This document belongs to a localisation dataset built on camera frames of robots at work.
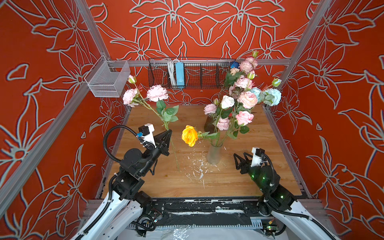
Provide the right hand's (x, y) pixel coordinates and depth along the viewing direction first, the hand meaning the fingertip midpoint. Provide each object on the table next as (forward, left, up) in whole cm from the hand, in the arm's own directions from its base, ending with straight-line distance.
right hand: (237, 154), depth 76 cm
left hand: (+1, +32, +20) cm, 38 cm away
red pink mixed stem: (+7, +9, +17) cm, 21 cm away
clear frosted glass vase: (+4, +10, -9) cm, 14 cm away
